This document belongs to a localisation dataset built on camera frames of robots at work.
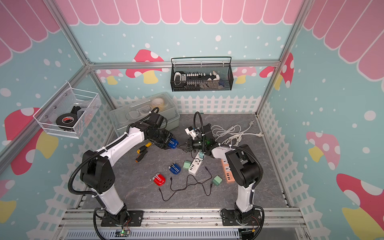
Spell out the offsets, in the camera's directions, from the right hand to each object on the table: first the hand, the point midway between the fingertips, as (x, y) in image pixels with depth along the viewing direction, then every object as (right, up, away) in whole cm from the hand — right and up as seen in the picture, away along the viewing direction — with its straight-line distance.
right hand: (177, 147), depth 84 cm
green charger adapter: (+14, -6, +6) cm, 16 cm away
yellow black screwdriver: (-22, 0, +16) cm, 27 cm away
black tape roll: (-50, +15, -14) cm, 53 cm away
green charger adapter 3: (+23, -19, +1) cm, 30 cm away
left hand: (-1, +2, +1) cm, 3 cm away
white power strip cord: (+37, +7, +22) cm, 43 cm away
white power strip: (+11, -11, +8) cm, 17 cm away
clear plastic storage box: (-35, +18, +8) cm, 40 cm away
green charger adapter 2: (+5, -12, +7) cm, 15 cm away
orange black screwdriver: (-25, -7, +11) cm, 28 cm away
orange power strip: (+30, -16, +3) cm, 34 cm away
